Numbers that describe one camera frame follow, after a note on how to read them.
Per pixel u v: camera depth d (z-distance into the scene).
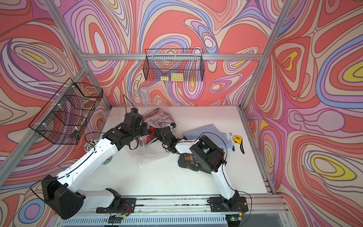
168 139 0.77
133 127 0.59
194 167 0.84
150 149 0.94
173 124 0.91
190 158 0.84
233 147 0.93
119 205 0.71
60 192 0.38
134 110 0.68
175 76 0.91
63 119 0.73
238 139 0.97
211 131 1.03
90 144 0.76
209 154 0.55
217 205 0.73
